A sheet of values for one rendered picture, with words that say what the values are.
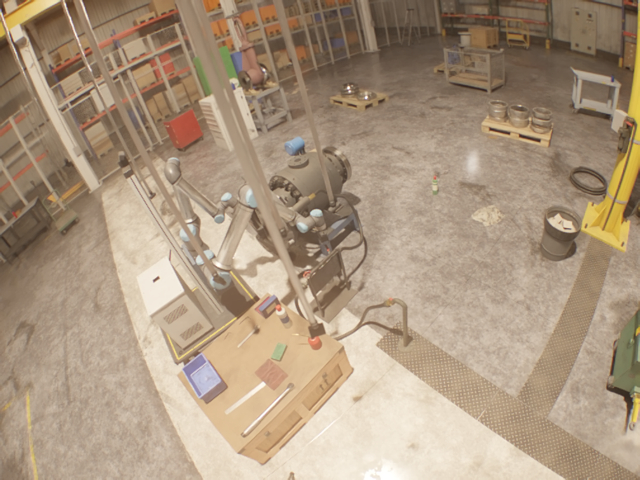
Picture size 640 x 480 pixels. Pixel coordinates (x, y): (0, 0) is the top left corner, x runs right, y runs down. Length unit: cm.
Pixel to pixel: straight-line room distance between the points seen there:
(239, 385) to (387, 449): 110
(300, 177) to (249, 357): 169
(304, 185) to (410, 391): 201
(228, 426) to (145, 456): 119
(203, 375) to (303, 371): 74
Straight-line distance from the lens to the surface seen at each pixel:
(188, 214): 281
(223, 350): 238
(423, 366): 250
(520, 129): 565
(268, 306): 230
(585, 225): 391
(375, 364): 252
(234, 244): 212
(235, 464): 258
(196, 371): 240
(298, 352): 214
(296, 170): 307
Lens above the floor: 228
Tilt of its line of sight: 41 degrees down
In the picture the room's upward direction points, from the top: 17 degrees counter-clockwise
